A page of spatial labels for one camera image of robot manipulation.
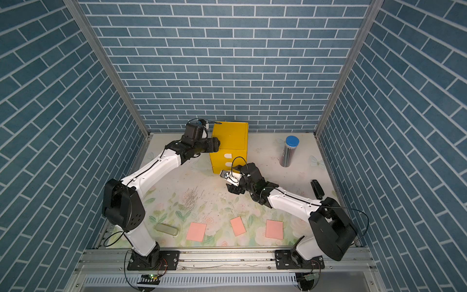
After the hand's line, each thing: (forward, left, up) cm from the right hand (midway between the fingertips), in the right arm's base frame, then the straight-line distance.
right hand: (233, 174), depth 85 cm
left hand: (+12, +8, +8) cm, 17 cm away
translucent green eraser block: (-24, +28, -12) cm, 38 cm away
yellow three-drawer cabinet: (+8, +1, +7) cm, 11 cm away
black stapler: (+1, -43, -11) cm, 45 cm away
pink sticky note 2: (-19, -4, -14) cm, 24 cm away
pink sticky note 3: (-19, -21, -15) cm, 32 cm away
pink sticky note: (-23, +15, -15) cm, 31 cm away
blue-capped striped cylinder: (+18, -28, +5) cm, 34 cm away
